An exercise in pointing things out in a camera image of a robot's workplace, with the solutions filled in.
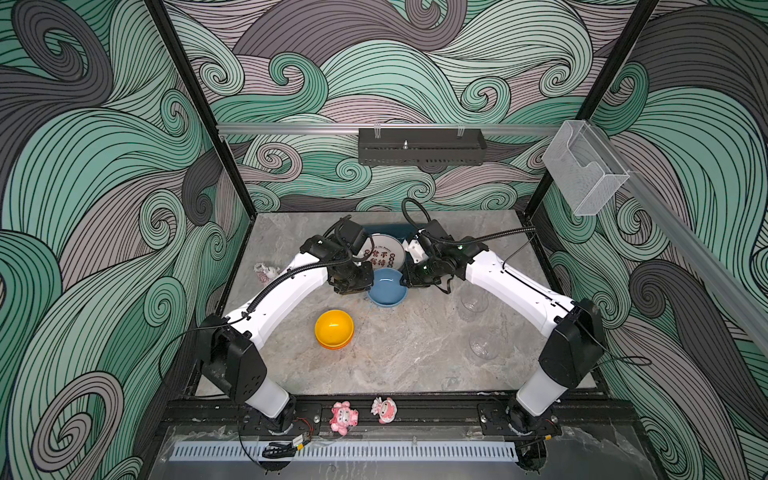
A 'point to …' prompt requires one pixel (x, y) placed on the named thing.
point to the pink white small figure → (386, 409)
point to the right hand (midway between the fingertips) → (402, 281)
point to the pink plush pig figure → (343, 417)
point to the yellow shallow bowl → (334, 328)
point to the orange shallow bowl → (334, 347)
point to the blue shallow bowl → (387, 289)
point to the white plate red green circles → (383, 251)
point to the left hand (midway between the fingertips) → (372, 285)
